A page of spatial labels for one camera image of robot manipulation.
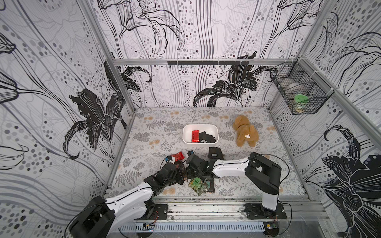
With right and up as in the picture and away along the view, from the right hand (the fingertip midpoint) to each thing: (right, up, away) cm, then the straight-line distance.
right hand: (187, 171), depth 88 cm
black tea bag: (+15, +18, +10) cm, 26 cm away
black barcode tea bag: (+10, +19, +11) cm, 24 cm away
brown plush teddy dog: (+36, +24, +2) cm, 43 cm away
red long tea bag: (+5, +20, +14) cm, 25 cm away
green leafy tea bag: (+7, -5, -8) cm, 12 cm away
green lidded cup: (+63, +41, -8) cm, 75 cm away
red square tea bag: (-5, +9, +3) cm, 10 cm away
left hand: (0, -1, -3) cm, 3 cm away
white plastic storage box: (+17, +25, +15) cm, 34 cm away
